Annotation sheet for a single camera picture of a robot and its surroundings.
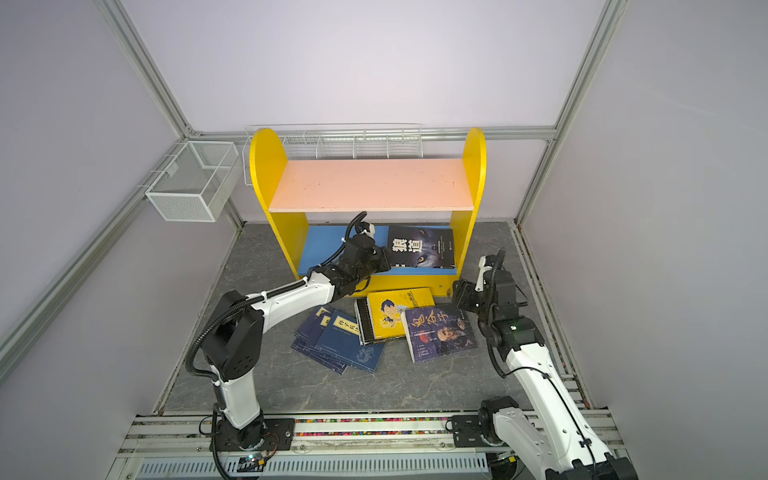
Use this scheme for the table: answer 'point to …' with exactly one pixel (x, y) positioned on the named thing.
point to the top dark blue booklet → (340, 339)
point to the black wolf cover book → (420, 246)
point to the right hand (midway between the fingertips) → (465, 287)
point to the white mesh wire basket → (197, 183)
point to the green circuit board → (250, 464)
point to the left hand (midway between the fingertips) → (394, 255)
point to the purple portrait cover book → (437, 332)
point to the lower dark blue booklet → (309, 336)
